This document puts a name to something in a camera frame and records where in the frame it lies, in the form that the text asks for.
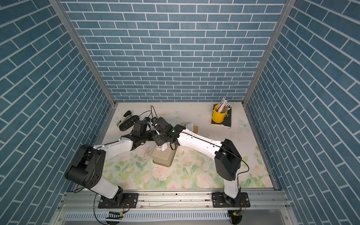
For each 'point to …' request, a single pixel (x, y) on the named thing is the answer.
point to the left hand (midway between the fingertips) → (159, 132)
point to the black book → (227, 122)
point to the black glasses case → (128, 122)
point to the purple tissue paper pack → (164, 146)
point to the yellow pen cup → (217, 117)
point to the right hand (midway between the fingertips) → (160, 135)
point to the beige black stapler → (127, 115)
